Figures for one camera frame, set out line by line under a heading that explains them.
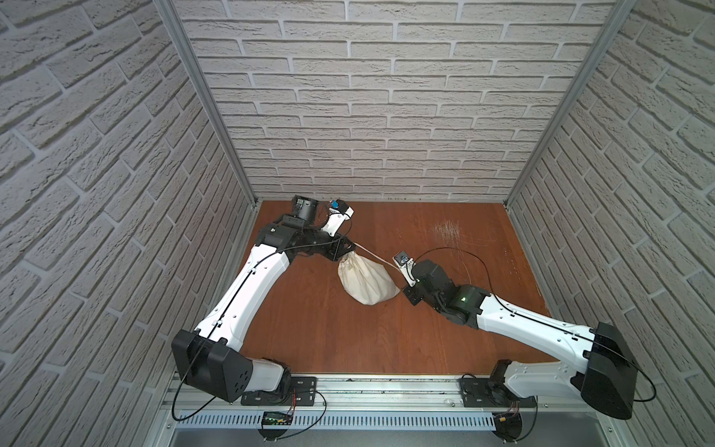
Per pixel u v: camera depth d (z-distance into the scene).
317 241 0.62
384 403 0.73
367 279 0.76
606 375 0.39
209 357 0.38
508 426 0.69
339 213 0.65
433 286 0.59
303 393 0.73
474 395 0.73
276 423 0.71
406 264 0.66
